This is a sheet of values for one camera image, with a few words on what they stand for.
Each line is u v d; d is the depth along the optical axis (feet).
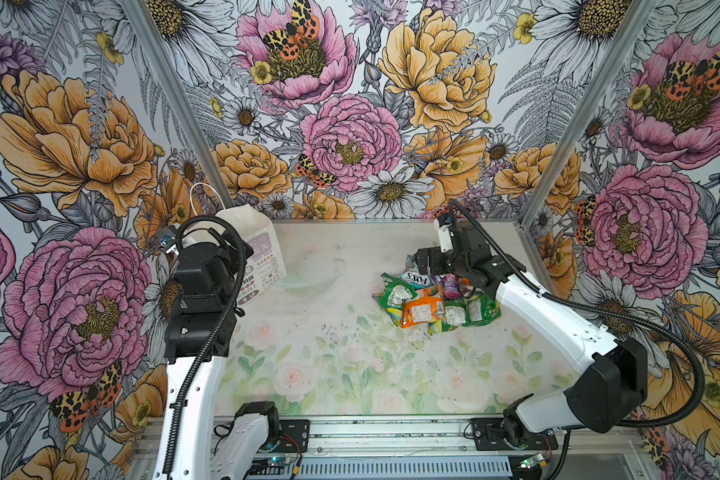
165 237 1.65
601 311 1.47
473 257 1.99
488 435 2.43
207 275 1.48
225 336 1.47
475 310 3.00
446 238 2.14
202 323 1.45
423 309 2.99
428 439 2.48
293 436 2.40
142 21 2.38
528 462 2.35
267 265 3.07
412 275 3.25
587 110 2.93
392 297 2.98
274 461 2.34
